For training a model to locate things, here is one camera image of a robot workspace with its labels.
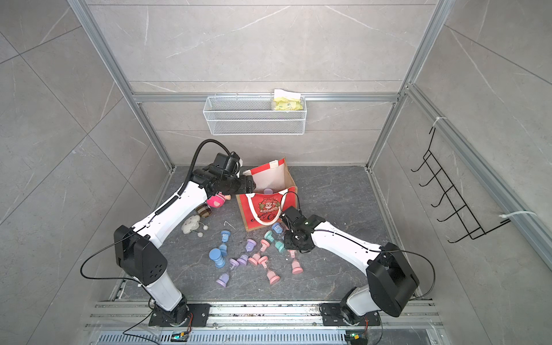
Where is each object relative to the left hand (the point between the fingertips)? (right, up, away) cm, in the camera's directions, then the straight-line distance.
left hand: (251, 182), depth 83 cm
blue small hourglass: (+10, -20, +9) cm, 24 cm away
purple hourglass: (+6, -4, +14) cm, 16 cm away
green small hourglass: (+11, -26, +4) cm, 28 cm away
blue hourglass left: (-12, -24, +7) cm, 28 cm away
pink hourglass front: (+9, -36, -5) cm, 37 cm away
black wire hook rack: (+68, -13, -21) cm, 72 cm away
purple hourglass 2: (-10, -36, -5) cm, 38 cm away
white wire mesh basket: (-2, +32, +17) cm, 37 cm away
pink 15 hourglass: (+18, -33, -2) cm, 38 cm away
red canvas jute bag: (+9, -4, +15) cm, 18 cm away
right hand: (+17, -24, +1) cm, 30 cm away
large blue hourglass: (-13, -27, -5) cm, 30 cm away
